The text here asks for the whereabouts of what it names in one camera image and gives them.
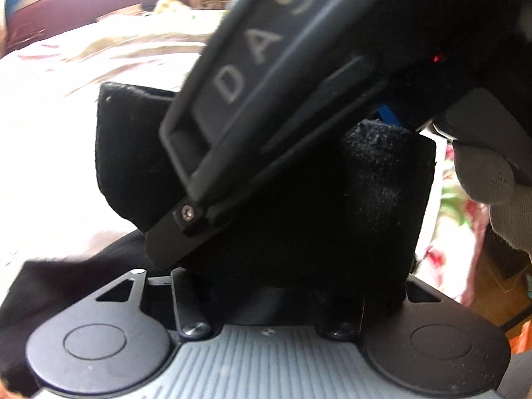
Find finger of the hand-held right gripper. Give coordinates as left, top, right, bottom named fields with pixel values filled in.
left=145, top=205, right=219, bottom=269

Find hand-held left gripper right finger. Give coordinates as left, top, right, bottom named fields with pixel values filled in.
left=316, top=276, right=464, bottom=340

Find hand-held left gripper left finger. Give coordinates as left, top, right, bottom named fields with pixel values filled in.
left=95, top=268, right=210, bottom=339

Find green patterned cloth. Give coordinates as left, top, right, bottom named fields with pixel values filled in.
left=154, top=0, right=192, bottom=15

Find white floral bed sheet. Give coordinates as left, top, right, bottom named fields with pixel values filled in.
left=0, top=6, right=221, bottom=267

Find black pants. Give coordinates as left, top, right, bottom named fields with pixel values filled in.
left=0, top=81, right=437, bottom=387

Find person's right hand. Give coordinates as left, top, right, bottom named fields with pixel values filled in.
left=432, top=88, right=532, bottom=252

